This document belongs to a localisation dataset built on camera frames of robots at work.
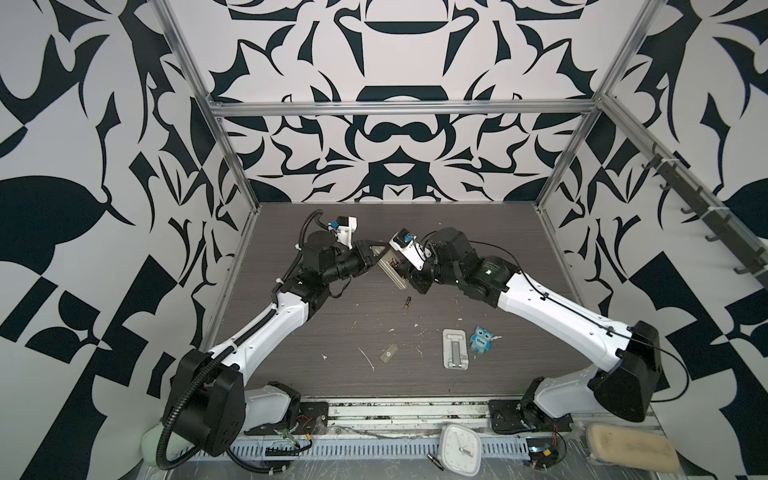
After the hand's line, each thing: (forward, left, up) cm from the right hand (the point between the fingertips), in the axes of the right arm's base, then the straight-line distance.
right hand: (403, 261), depth 74 cm
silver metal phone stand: (-14, -14, -23) cm, 30 cm away
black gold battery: (+1, +6, +3) cm, 7 cm away
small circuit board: (-37, -32, -26) cm, 55 cm away
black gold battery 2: (+1, -2, -25) cm, 25 cm away
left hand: (+3, +2, +4) cm, 5 cm away
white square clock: (-37, -12, -21) cm, 44 cm away
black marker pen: (-39, -6, -23) cm, 46 cm away
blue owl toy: (-12, -22, -24) cm, 34 cm away
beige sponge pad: (-37, -50, -21) cm, 66 cm away
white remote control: (-3, +3, 0) cm, 4 cm away
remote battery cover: (-14, +4, -25) cm, 29 cm away
